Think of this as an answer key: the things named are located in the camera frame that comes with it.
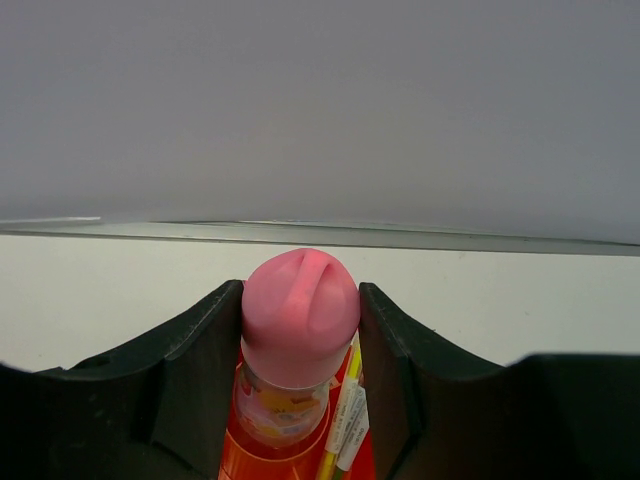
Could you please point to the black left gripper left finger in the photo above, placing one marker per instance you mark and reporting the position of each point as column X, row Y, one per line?
column 155, row 407

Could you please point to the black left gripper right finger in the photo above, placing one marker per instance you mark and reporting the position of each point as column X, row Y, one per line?
column 437, row 411

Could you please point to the yellow thin pen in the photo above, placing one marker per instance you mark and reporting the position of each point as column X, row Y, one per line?
column 340, row 420

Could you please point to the pink-capped clear bottle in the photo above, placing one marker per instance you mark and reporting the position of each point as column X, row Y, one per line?
column 300, row 312

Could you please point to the orange round desk organizer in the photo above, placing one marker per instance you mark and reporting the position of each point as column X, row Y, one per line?
column 245, row 458

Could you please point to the aluminium table edge rail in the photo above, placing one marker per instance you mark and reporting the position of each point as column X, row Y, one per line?
column 313, row 233

